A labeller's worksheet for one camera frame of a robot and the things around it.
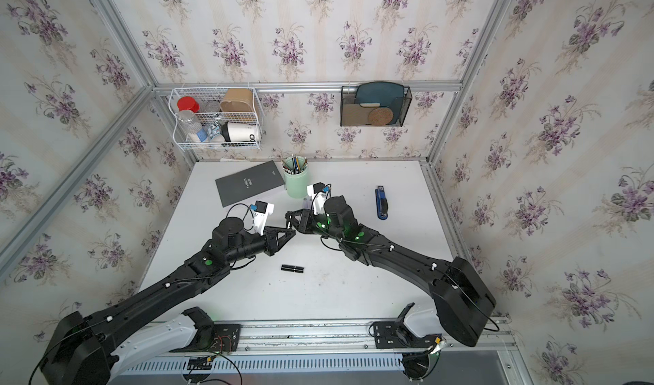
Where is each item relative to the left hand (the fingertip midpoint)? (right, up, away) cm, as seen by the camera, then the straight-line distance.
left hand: (298, 238), depth 73 cm
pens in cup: (-5, +23, +29) cm, 37 cm away
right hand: (-3, +6, 0) cm, 7 cm away
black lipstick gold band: (-3, +4, 0) cm, 5 cm away
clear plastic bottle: (-39, +36, +14) cm, 55 cm away
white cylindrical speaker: (-23, +35, +20) cm, 47 cm away
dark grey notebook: (-27, +15, +35) cm, 47 cm away
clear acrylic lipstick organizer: (+1, +9, +21) cm, 23 cm away
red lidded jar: (-43, +46, +20) cm, 66 cm away
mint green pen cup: (-4, +16, +28) cm, 33 cm away
